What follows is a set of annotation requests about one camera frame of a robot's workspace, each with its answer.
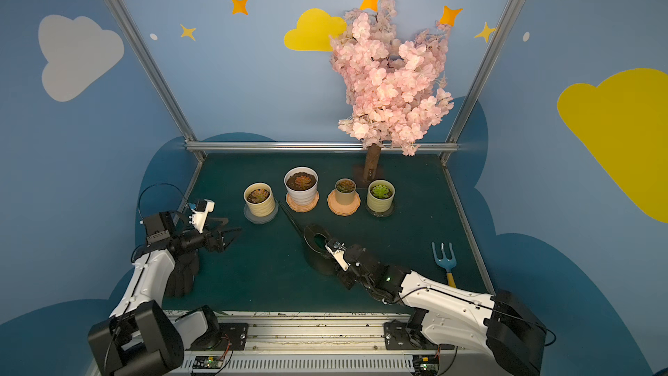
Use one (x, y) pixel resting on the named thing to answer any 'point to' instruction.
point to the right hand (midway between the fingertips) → (341, 257)
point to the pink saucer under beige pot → (343, 210)
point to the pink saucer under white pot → (302, 208)
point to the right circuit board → (425, 365)
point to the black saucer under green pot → (379, 214)
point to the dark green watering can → (316, 255)
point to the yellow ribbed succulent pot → (259, 198)
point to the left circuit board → (207, 362)
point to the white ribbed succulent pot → (301, 183)
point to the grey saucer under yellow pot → (261, 219)
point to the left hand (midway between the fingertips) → (232, 223)
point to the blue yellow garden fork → (448, 264)
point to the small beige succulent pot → (345, 191)
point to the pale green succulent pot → (380, 195)
